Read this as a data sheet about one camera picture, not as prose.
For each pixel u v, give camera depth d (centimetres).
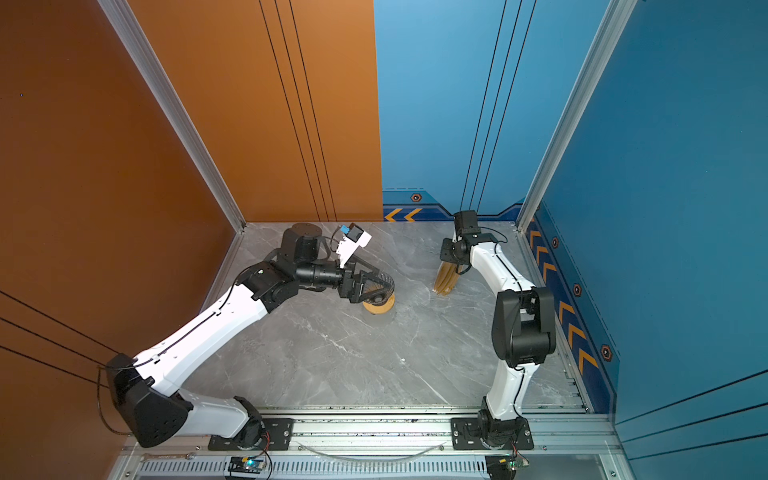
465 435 72
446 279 96
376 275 69
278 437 73
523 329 49
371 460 71
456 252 72
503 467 70
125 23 71
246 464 71
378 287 59
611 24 71
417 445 72
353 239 59
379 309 85
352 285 59
